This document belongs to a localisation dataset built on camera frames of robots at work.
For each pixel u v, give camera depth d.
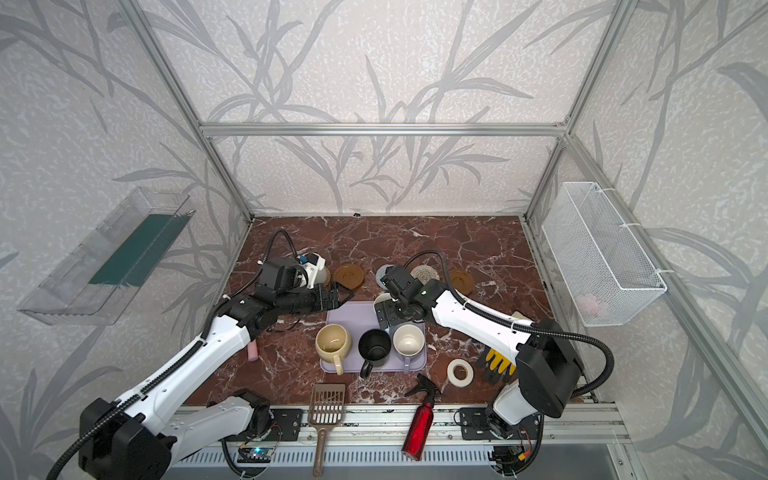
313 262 0.72
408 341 0.86
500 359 0.83
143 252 0.63
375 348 0.84
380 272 1.03
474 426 0.73
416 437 0.69
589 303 0.72
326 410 0.77
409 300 0.61
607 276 0.60
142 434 0.38
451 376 0.81
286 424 0.74
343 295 0.72
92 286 0.63
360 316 0.94
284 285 0.61
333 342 0.86
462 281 1.02
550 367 0.42
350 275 1.02
